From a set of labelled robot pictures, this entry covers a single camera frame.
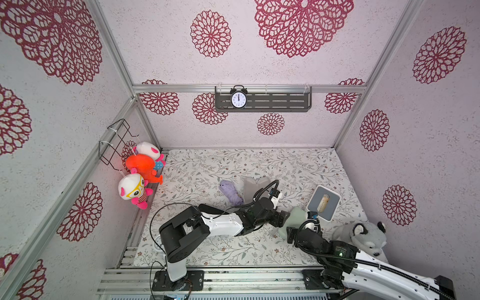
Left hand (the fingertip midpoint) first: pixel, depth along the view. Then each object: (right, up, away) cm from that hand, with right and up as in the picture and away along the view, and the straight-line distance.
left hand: (283, 211), depth 83 cm
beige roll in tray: (+23, +2, +11) cm, 26 cm away
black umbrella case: (-37, 0, +7) cm, 37 cm away
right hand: (+3, -7, -3) cm, 9 cm away
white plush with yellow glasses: (-66, +12, -3) cm, 67 cm away
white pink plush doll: (-65, +29, +11) cm, 72 cm away
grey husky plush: (+26, -4, -18) cm, 32 cm away
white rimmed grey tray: (+26, +1, +8) cm, 27 cm away
